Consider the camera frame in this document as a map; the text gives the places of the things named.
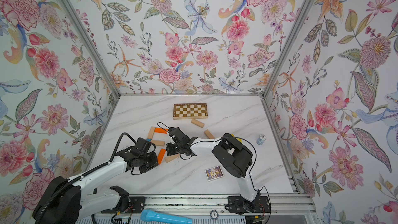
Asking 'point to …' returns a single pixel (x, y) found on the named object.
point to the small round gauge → (214, 214)
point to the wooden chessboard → (190, 111)
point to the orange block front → (161, 155)
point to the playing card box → (213, 172)
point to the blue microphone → (148, 215)
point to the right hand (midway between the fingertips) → (166, 148)
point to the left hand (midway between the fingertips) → (162, 162)
